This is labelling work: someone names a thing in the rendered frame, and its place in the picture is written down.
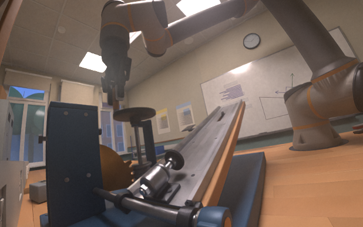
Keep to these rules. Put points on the grey box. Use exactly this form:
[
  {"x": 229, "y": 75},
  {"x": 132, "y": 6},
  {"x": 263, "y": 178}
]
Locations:
[{"x": 38, "y": 192}]

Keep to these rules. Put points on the beige roller blind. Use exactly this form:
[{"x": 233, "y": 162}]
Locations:
[
  {"x": 27, "y": 80},
  {"x": 76, "y": 93}
]

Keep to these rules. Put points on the yellow-topped wall poster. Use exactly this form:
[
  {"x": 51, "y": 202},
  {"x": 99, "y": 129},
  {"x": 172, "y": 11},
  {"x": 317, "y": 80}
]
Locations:
[{"x": 163, "y": 121}]

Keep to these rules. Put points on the square ceiling light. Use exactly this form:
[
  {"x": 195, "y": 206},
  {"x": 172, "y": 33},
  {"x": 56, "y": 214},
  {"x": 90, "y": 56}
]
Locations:
[
  {"x": 197, "y": 6},
  {"x": 133, "y": 36},
  {"x": 93, "y": 62}
]

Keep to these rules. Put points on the whiteboard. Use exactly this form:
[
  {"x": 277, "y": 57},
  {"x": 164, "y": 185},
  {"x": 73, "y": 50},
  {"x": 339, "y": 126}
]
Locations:
[{"x": 257, "y": 94}]

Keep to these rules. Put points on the tall window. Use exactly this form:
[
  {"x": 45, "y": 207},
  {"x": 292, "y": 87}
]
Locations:
[
  {"x": 113, "y": 132},
  {"x": 27, "y": 126}
]

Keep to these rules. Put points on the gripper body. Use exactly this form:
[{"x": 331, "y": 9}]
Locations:
[{"x": 114, "y": 56}]

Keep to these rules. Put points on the black hook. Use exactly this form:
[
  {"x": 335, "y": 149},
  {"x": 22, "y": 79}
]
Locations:
[{"x": 221, "y": 116}]

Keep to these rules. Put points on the blue hinge end cap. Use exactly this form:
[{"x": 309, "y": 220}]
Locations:
[{"x": 214, "y": 217}]

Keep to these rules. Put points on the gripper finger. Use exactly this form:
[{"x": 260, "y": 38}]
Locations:
[
  {"x": 121, "y": 86},
  {"x": 106, "y": 85}
]

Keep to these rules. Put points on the black screw frame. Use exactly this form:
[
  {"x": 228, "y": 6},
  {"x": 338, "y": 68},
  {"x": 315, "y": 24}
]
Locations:
[{"x": 147, "y": 141}]

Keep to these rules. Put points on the chrome buffer with black pad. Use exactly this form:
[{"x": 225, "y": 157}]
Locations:
[{"x": 156, "y": 178}]

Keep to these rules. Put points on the round wall clock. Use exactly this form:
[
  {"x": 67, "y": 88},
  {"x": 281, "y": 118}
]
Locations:
[{"x": 251, "y": 41}]

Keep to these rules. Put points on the grey inclined board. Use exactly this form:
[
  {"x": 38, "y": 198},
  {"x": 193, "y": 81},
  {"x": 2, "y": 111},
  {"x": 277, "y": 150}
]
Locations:
[{"x": 200, "y": 151}]

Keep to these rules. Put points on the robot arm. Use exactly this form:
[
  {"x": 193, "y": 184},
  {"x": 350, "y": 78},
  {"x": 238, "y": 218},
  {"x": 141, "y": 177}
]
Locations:
[{"x": 313, "y": 41}]

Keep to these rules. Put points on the brown handwheel knob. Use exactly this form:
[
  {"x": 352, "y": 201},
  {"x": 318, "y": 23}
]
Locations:
[{"x": 116, "y": 101}]

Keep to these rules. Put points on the dark round foot plate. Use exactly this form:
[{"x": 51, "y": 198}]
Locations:
[{"x": 342, "y": 143}]

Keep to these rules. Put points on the black handwheel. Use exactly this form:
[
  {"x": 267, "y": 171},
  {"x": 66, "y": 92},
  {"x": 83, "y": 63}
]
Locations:
[{"x": 134, "y": 114}]

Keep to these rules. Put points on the round ceiling detector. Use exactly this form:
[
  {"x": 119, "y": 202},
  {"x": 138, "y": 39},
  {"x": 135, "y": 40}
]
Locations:
[{"x": 61, "y": 29}]

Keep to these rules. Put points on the dark hinge rod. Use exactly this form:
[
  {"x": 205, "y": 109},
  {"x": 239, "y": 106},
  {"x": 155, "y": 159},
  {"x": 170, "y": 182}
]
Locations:
[{"x": 150, "y": 206}]

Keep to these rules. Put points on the blue upright plate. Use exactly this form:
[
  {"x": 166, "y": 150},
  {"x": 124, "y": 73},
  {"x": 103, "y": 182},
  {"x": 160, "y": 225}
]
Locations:
[{"x": 74, "y": 164}]

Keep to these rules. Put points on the blue-topped wall poster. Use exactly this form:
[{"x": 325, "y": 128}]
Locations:
[{"x": 185, "y": 116}]

